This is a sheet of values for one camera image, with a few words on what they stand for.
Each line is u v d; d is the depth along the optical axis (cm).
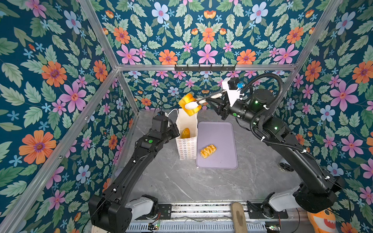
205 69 93
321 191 39
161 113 67
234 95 46
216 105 51
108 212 37
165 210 74
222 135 96
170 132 67
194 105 59
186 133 99
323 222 64
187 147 80
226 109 47
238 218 69
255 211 73
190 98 62
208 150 92
